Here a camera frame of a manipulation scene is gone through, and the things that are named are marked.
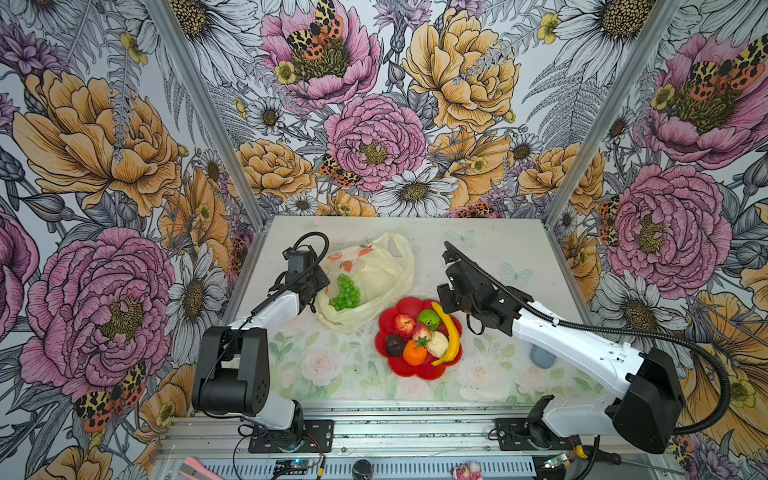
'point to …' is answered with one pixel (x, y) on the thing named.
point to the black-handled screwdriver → (614, 458)
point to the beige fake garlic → (438, 344)
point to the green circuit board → (293, 466)
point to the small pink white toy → (471, 471)
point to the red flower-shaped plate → (414, 306)
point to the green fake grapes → (349, 295)
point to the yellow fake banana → (453, 332)
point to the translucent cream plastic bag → (382, 271)
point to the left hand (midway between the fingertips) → (320, 284)
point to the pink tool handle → (192, 469)
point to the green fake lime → (429, 318)
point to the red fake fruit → (405, 324)
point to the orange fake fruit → (414, 351)
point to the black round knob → (362, 470)
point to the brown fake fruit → (394, 344)
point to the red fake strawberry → (421, 333)
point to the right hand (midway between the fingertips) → (448, 297)
